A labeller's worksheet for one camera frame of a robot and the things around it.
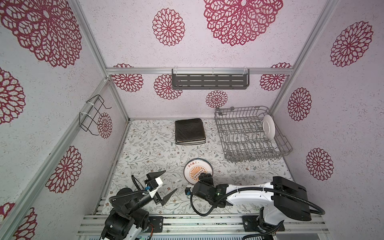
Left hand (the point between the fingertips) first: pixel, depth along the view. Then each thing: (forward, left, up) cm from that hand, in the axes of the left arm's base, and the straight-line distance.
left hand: (169, 181), depth 67 cm
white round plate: (+17, -12, -19) cm, 28 cm away
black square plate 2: (+36, -9, -19) cm, 42 cm away
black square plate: (+45, -9, -17) cm, 49 cm away
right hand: (+8, -16, -14) cm, 23 cm away
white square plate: (+35, -10, -20) cm, 41 cm away
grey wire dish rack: (+42, -48, -21) cm, 67 cm away
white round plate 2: (+40, -62, -9) cm, 74 cm away
